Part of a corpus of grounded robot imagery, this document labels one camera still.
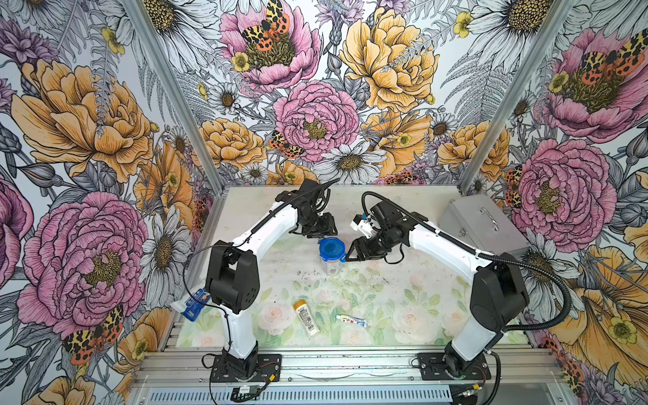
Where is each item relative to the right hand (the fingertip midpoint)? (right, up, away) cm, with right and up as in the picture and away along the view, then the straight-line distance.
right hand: (355, 262), depth 81 cm
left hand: (-9, +7, +5) cm, 12 cm away
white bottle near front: (-16, -17, +2) cm, 23 cm away
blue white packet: (-53, -15, +2) cm, 55 cm away
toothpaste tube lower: (-1, -18, 0) cm, 18 cm away
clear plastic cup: (-8, -3, +7) cm, 11 cm away
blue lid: (-7, +3, +5) cm, 10 cm away
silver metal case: (+45, +13, +11) cm, 48 cm away
